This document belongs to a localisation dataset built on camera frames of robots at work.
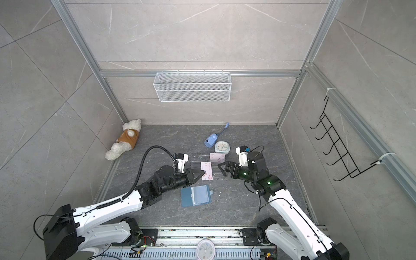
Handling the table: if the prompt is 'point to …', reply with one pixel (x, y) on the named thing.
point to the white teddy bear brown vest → (127, 141)
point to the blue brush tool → (211, 140)
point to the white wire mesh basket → (194, 86)
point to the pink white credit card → (216, 157)
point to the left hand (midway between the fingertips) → (205, 170)
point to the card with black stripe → (207, 167)
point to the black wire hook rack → (353, 171)
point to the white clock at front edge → (205, 249)
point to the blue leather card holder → (195, 195)
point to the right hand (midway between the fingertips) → (225, 165)
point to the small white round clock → (222, 147)
